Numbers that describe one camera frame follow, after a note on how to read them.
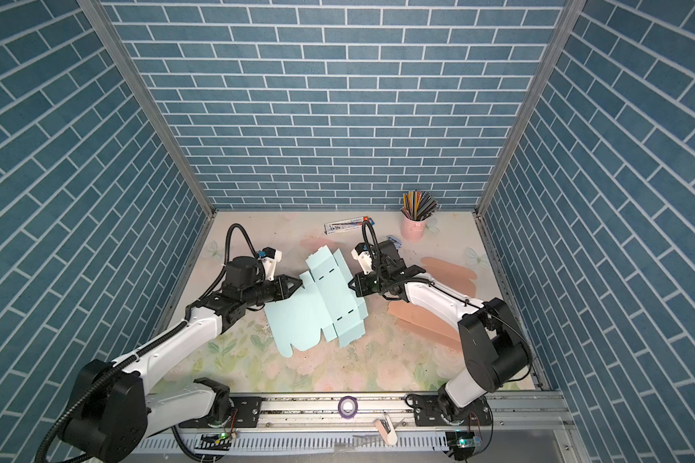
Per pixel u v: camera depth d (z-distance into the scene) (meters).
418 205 1.07
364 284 0.77
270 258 0.77
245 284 0.66
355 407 0.74
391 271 0.69
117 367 0.42
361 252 0.79
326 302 0.91
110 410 0.40
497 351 0.44
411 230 1.07
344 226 1.15
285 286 0.74
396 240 1.11
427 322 0.91
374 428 0.72
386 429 0.70
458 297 0.51
